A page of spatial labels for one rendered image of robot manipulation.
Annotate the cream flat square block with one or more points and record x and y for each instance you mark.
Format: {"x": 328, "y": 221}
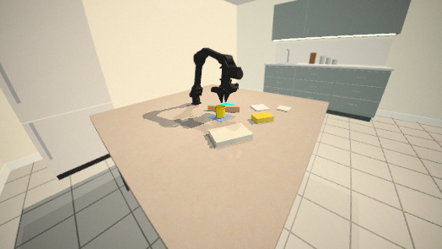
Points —
{"x": 283, "y": 108}

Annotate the wooden rail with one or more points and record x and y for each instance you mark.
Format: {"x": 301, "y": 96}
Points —
{"x": 228, "y": 108}

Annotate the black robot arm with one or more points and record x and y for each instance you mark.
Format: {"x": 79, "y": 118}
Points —
{"x": 229, "y": 70}

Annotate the yellow cup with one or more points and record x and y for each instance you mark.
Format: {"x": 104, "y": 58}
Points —
{"x": 220, "y": 111}

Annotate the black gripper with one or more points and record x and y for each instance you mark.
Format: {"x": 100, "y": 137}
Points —
{"x": 222, "y": 93}

